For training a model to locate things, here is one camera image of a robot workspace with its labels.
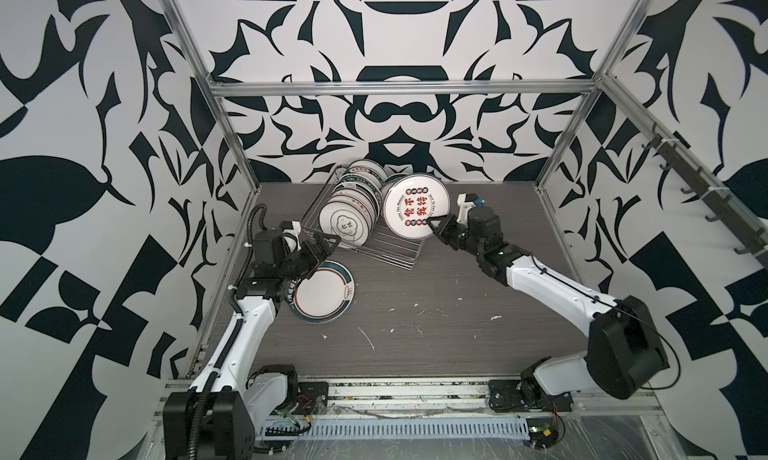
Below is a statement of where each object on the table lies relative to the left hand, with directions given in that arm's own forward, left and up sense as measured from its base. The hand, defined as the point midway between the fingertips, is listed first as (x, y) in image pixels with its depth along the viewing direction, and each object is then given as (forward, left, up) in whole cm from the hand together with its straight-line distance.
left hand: (333, 241), depth 79 cm
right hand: (+5, -25, +3) cm, 25 cm away
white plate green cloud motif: (+14, -2, -10) cm, 18 cm away
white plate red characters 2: (+14, -19, +2) cm, 24 cm away
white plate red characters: (+11, -27, +3) cm, 29 cm away
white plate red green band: (-6, +4, -19) cm, 21 cm away
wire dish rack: (+14, -9, -7) cm, 18 cm away
